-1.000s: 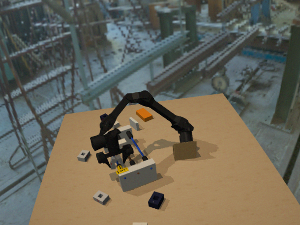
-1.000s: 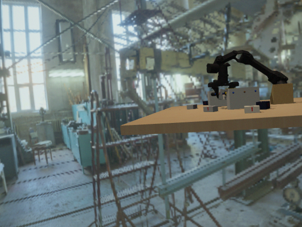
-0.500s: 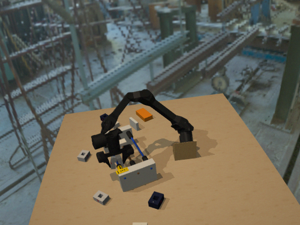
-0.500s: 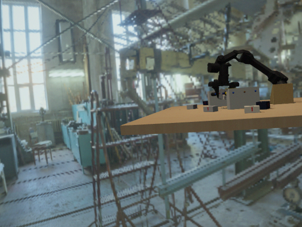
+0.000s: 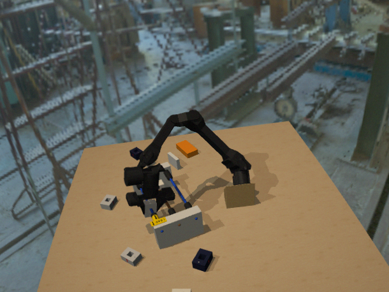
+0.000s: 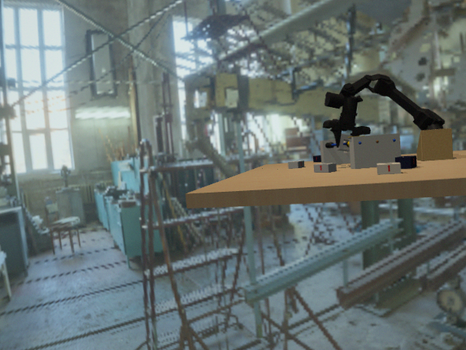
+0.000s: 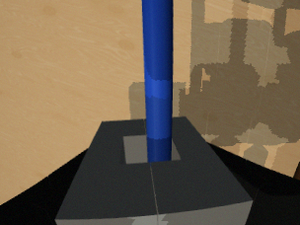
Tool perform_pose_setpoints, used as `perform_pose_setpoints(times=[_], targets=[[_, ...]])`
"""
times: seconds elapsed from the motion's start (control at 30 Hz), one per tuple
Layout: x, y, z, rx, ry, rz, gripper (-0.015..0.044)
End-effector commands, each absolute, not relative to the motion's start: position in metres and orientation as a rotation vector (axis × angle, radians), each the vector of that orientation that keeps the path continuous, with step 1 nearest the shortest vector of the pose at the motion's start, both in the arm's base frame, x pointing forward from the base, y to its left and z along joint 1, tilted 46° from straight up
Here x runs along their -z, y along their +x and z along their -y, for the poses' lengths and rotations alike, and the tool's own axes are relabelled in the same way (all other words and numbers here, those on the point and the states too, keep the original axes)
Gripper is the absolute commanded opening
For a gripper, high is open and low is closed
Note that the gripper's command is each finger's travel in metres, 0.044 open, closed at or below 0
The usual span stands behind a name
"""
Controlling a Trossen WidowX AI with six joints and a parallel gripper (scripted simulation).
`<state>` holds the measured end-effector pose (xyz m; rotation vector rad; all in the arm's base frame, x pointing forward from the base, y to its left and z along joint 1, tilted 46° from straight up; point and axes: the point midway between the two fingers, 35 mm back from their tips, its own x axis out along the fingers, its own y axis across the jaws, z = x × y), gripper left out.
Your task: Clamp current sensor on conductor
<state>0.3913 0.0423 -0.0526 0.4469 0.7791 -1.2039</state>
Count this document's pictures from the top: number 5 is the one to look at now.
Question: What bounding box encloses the white rectangular block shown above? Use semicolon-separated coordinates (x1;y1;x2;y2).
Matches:
167;152;180;170

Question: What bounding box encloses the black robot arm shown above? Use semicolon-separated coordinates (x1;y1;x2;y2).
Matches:
124;110;252;193

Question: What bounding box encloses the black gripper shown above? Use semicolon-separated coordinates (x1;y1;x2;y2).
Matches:
126;181;175;215

